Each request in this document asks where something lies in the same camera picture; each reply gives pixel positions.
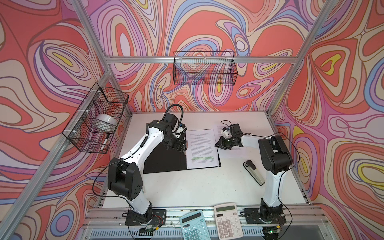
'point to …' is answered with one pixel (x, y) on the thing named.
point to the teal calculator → (194, 226)
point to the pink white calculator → (228, 222)
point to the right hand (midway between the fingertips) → (216, 147)
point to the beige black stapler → (251, 168)
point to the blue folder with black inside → (162, 160)
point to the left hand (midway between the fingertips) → (181, 146)
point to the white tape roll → (107, 118)
